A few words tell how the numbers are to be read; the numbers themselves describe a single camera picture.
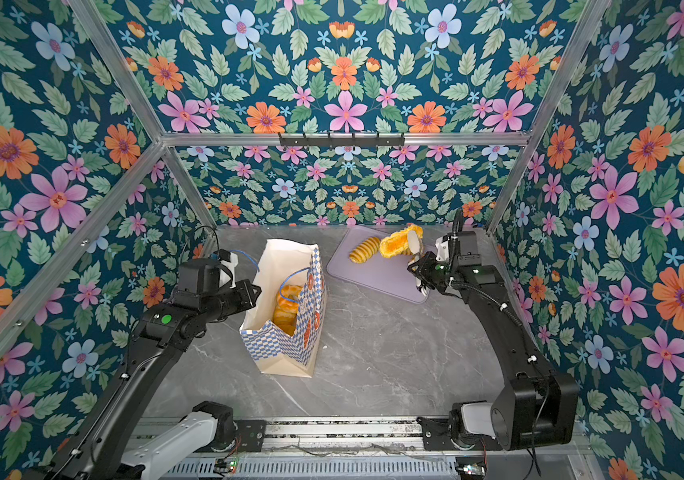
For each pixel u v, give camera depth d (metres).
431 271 0.70
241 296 0.63
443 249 0.75
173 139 0.93
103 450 0.38
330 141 0.93
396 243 0.88
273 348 0.75
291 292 0.93
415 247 0.84
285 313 0.90
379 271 1.11
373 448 0.72
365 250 1.08
